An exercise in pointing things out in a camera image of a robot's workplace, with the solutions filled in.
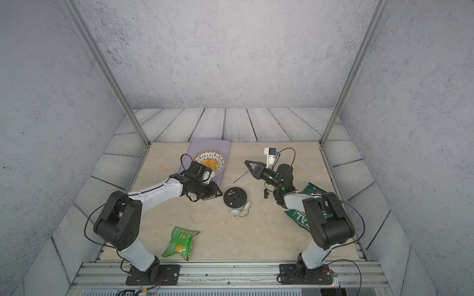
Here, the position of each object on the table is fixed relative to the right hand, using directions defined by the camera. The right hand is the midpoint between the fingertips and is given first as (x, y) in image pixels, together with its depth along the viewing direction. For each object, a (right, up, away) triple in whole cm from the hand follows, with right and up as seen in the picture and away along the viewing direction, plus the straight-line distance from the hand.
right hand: (245, 163), depth 82 cm
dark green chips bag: (+26, -25, +5) cm, 36 cm away
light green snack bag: (-27, -33, -4) cm, 43 cm away
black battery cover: (+11, -16, +15) cm, 25 cm away
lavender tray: (-30, +10, +39) cm, 50 cm away
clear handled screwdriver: (-1, -5, +1) cm, 5 cm away
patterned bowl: (-20, +4, +29) cm, 36 cm away
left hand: (-10, -15, +6) cm, 19 cm away
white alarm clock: (-5, -17, +8) cm, 20 cm away
